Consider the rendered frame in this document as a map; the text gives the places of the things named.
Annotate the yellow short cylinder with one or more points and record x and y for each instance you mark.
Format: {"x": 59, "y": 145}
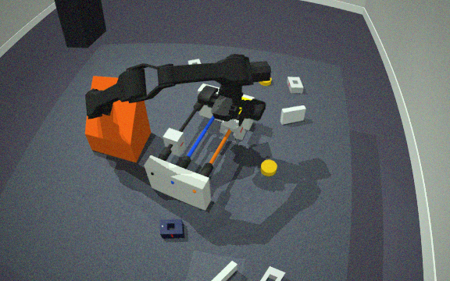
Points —
{"x": 268, "y": 167}
{"x": 266, "y": 83}

